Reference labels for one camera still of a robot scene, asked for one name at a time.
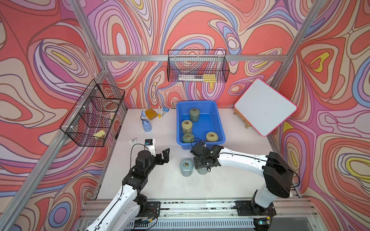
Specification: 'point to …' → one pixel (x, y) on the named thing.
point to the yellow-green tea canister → (212, 136)
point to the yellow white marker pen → (159, 112)
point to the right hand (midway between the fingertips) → (203, 166)
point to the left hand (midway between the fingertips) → (163, 149)
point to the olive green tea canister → (187, 126)
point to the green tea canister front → (187, 137)
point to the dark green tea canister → (194, 113)
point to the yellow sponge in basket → (100, 134)
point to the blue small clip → (165, 109)
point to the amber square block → (151, 113)
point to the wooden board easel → (246, 123)
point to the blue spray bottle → (146, 125)
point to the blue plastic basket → (209, 129)
